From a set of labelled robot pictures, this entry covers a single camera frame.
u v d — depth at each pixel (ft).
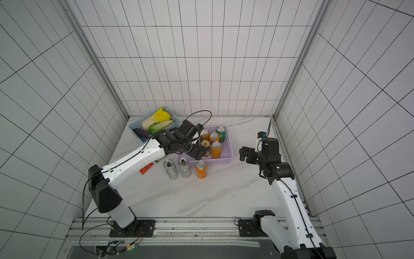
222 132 3.19
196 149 2.24
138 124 3.57
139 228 2.32
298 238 1.26
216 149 2.95
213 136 3.11
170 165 2.60
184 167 2.61
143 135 3.38
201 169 2.68
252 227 2.38
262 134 2.20
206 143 2.97
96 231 2.15
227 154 3.20
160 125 3.41
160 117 3.60
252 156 2.20
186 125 1.92
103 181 1.42
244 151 2.24
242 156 2.25
